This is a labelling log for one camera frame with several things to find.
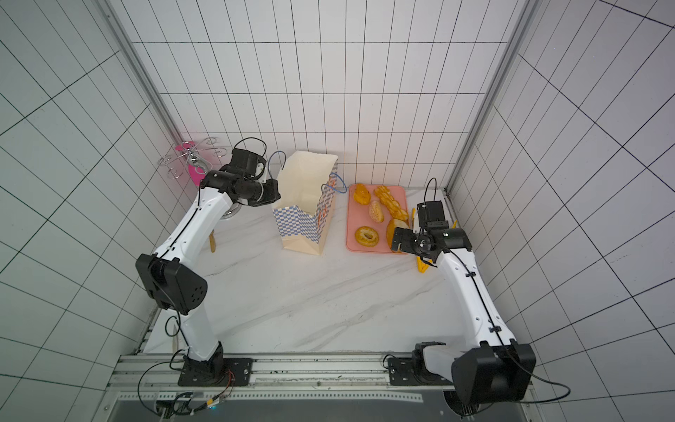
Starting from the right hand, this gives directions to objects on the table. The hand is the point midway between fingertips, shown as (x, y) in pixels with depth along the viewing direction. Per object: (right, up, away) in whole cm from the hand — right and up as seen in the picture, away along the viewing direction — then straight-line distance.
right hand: (397, 240), depth 80 cm
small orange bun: (-8, +16, +34) cm, 39 cm away
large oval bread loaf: (+2, 0, +21) cm, 21 cm away
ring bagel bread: (-8, -1, +21) cm, 22 cm away
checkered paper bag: (-29, +11, 0) cm, 31 cm away
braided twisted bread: (+5, +11, +31) cm, 33 cm away
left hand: (-38, +13, +4) cm, 40 cm away
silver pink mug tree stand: (-71, +28, +13) cm, 78 cm away
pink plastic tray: (-10, +7, +29) cm, 31 cm away
